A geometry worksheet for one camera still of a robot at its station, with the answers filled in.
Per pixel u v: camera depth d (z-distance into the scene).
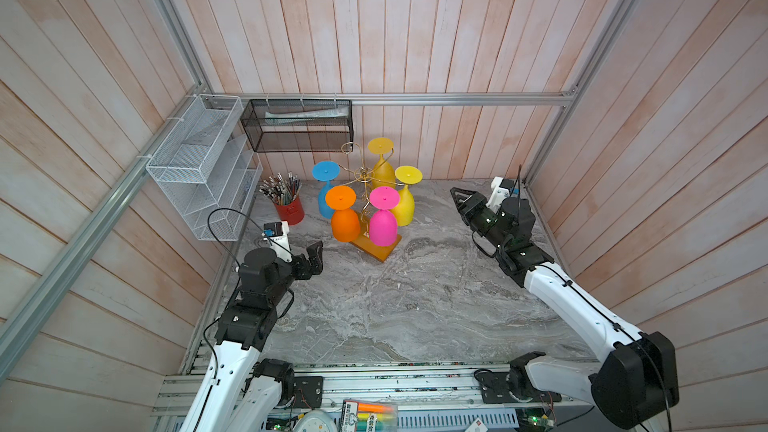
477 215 0.68
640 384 0.39
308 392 0.73
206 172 0.66
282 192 0.93
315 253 0.65
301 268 0.64
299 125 1.06
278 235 0.60
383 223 0.77
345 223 0.78
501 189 0.70
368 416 0.69
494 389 0.73
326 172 0.76
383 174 0.88
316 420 0.68
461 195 0.75
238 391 0.46
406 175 0.78
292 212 1.01
